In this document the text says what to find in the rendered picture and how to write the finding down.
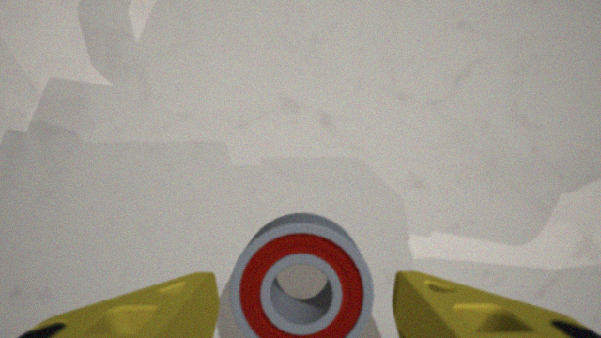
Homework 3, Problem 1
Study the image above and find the red and grey ball bearing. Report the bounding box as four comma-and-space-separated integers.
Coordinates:
229, 213, 374, 338

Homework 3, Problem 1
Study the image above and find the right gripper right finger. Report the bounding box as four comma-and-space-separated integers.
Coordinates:
393, 271, 588, 338

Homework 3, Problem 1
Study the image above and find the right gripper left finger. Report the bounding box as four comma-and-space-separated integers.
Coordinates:
31, 272, 219, 338

